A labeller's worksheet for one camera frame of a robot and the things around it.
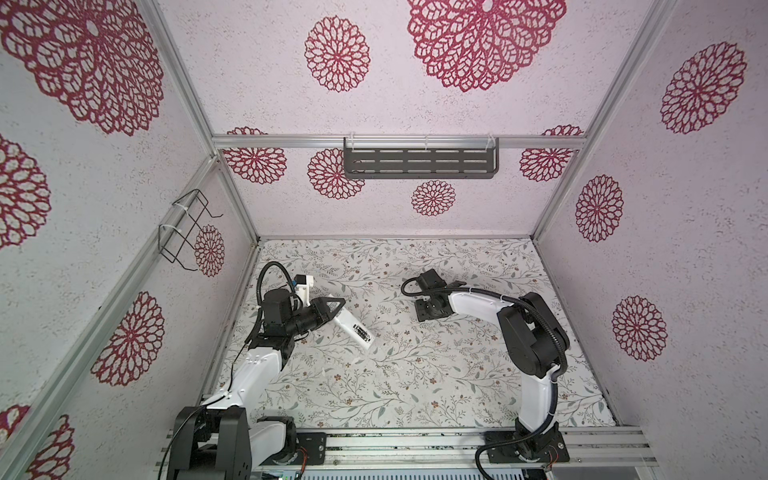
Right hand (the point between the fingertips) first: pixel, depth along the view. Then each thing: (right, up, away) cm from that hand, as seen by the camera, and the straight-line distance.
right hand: (424, 307), depth 99 cm
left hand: (-25, +2, -17) cm, 30 cm away
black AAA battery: (-20, -4, -19) cm, 28 cm away
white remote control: (-22, -2, -20) cm, 30 cm away
